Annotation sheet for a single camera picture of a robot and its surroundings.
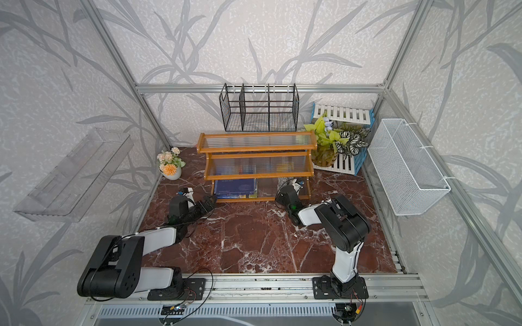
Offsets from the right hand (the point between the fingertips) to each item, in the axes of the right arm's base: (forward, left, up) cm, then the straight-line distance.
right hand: (279, 190), depth 98 cm
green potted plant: (+14, -22, +20) cm, 33 cm away
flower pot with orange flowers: (+10, +53, +8) cm, 55 cm away
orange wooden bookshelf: (+12, +17, +13) cm, 25 cm away
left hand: (-7, +31, +3) cm, 32 cm away
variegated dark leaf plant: (+12, -34, +22) cm, 42 cm away
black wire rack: (+37, +10, +22) cm, 44 cm away
